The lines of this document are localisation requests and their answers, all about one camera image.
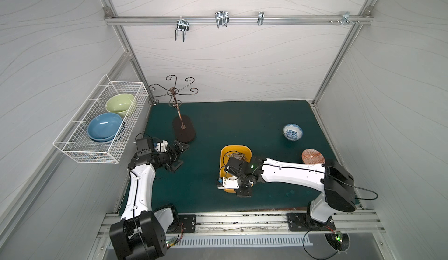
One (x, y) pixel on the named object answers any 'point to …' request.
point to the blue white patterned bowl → (292, 132)
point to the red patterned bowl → (310, 156)
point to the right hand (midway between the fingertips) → (236, 186)
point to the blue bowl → (102, 127)
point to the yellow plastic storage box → (241, 151)
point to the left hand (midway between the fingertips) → (186, 153)
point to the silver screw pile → (239, 155)
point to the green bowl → (119, 103)
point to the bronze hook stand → (183, 126)
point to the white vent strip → (183, 241)
